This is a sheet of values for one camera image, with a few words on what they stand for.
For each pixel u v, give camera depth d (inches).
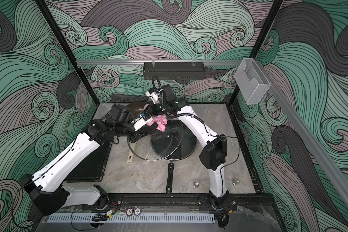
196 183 29.6
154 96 28.1
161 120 28.2
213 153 21.7
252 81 31.1
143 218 27.5
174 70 37.4
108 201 28.5
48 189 15.3
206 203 28.7
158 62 37.4
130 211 28.0
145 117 22.9
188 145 34.7
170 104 23.9
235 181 30.5
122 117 20.5
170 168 30.5
